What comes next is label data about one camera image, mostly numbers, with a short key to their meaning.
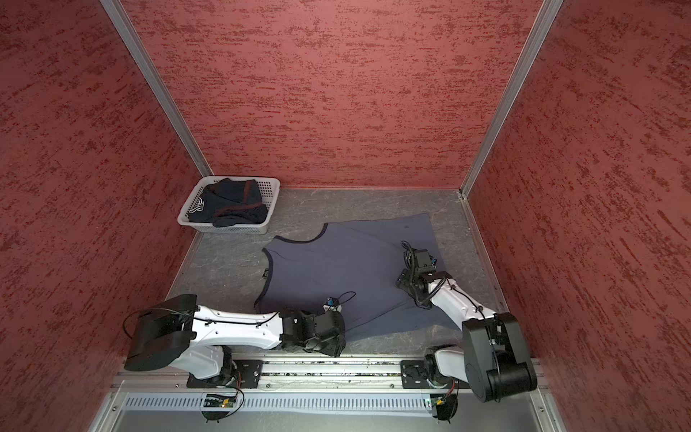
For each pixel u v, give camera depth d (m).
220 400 0.72
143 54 0.79
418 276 0.69
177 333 0.42
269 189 1.14
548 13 0.71
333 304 0.74
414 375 0.74
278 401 0.71
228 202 1.06
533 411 0.70
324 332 0.60
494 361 0.41
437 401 0.71
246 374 0.74
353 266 0.97
